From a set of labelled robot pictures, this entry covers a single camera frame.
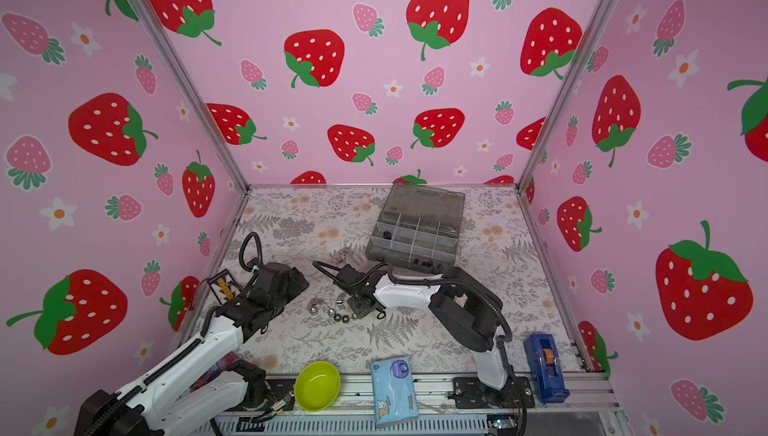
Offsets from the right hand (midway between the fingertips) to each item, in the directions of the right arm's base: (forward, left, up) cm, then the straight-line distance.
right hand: (361, 301), depth 90 cm
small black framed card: (-1, +44, +2) cm, 44 cm away
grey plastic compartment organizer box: (+27, -15, +5) cm, 31 cm away
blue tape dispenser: (-12, -50, +5) cm, 51 cm away
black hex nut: (-6, +6, 0) cm, 8 cm away
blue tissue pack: (-24, -13, +6) cm, 28 cm away
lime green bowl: (-24, +7, -1) cm, 25 cm away
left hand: (0, +19, +9) cm, 21 cm away
